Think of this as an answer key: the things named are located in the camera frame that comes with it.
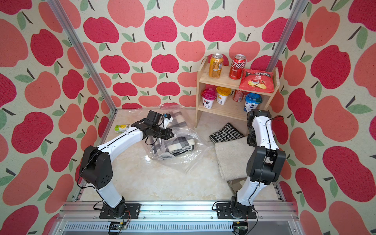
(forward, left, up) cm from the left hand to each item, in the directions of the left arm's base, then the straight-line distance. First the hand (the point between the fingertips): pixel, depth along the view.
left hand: (175, 137), depth 86 cm
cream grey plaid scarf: (+1, -4, -8) cm, 9 cm away
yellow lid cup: (+22, -29, +17) cm, 40 cm away
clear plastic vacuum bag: (-11, -5, -14) cm, 18 cm away
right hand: (-10, -49, +2) cm, 50 cm away
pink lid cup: (+19, -20, +17) cm, 32 cm away
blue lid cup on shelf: (+15, -45, +17) cm, 51 cm away
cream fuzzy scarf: (-8, -35, -8) cm, 37 cm away
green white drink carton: (+15, +41, -11) cm, 45 cm away
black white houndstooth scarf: (+11, -36, -10) cm, 39 cm away
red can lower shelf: (+24, -40, +13) cm, 49 cm away
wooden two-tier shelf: (+18, -37, +7) cm, 42 cm away
